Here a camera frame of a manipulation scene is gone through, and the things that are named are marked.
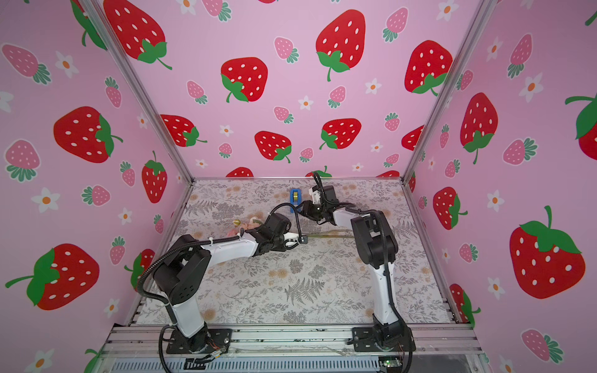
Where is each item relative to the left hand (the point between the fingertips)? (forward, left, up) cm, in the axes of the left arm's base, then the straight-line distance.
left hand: (287, 230), depth 96 cm
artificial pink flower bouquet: (0, +21, +3) cm, 21 cm away
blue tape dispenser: (+18, -3, 0) cm, 18 cm away
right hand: (+9, -2, +2) cm, 9 cm away
